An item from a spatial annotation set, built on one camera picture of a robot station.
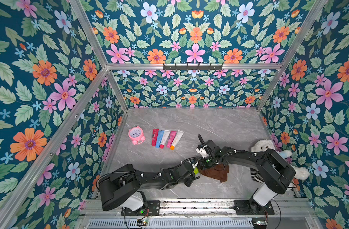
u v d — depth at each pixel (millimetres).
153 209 734
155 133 1024
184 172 649
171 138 1009
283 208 752
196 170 819
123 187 434
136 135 1012
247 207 718
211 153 716
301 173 762
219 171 863
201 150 832
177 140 992
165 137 1012
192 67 929
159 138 1005
